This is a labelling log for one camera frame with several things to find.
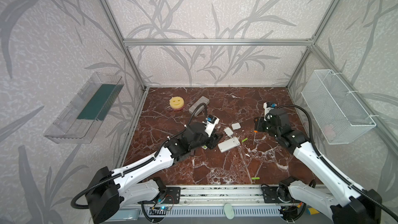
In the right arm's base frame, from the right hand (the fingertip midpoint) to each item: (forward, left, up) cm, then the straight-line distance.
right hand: (256, 114), depth 81 cm
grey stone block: (+24, +29, -16) cm, 41 cm away
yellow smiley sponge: (+22, +48, -17) cm, 55 cm away
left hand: (-9, +19, +1) cm, 21 cm away
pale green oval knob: (-41, +16, -18) cm, 47 cm away
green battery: (-5, +3, -20) cm, 21 cm away
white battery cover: (+4, +8, -20) cm, 22 cm away
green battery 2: (-27, +1, -19) cm, 33 cm away
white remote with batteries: (-9, +14, -19) cm, 25 cm away
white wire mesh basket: (-10, -29, +14) cm, 34 cm away
